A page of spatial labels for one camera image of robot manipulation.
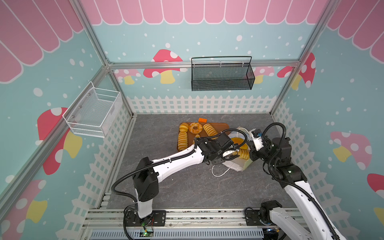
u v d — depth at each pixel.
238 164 0.83
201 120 1.15
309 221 0.44
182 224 0.74
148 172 0.50
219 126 1.12
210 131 1.05
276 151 0.53
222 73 0.94
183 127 1.08
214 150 0.55
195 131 1.07
